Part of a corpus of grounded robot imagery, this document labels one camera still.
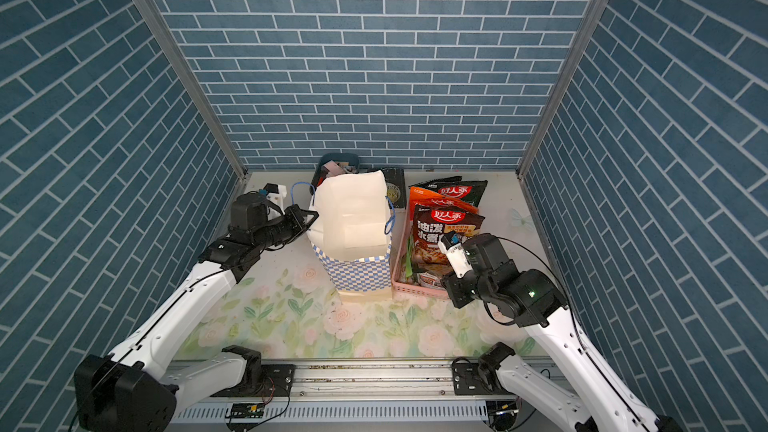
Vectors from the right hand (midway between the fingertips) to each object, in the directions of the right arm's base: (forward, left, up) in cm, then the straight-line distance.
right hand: (449, 280), depth 70 cm
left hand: (+13, +32, +5) cm, 35 cm away
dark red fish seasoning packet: (+17, +4, -3) cm, 18 cm away
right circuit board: (-23, -14, -21) cm, 34 cm away
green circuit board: (-27, +47, -23) cm, 59 cm away
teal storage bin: (+56, +43, -14) cm, 72 cm away
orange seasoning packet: (+22, +6, +3) cm, 24 cm away
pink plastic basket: (+5, +12, -18) cm, 22 cm away
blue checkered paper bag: (+25, +30, -14) cm, 42 cm away
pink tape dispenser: (+49, +41, -13) cm, 65 cm away
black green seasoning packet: (+29, -7, 0) cm, 30 cm away
